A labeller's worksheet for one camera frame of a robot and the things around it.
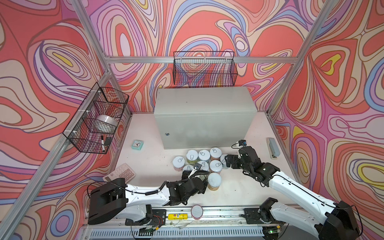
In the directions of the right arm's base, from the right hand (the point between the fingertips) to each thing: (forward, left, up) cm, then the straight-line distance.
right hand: (233, 160), depth 83 cm
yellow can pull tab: (-2, +25, -3) cm, 26 cm away
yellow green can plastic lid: (-10, +11, -2) cm, 15 cm away
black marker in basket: (+3, +66, +16) cm, 69 cm away
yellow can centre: (-1, +16, -4) cm, 16 cm away
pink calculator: (-1, +64, -8) cm, 65 cm away
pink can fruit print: (-1, +10, -3) cm, 10 cm away
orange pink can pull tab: (+8, +9, -4) cm, 12 cm away
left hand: (-7, +18, -3) cm, 19 cm away
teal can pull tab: (+6, +16, -4) cm, 17 cm away
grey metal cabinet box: (+38, +25, -5) cm, 46 cm away
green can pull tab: (+5, +23, -3) cm, 24 cm away
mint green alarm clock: (+17, +60, -6) cm, 62 cm away
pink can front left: (+2, +31, -4) cm, 32 cm away
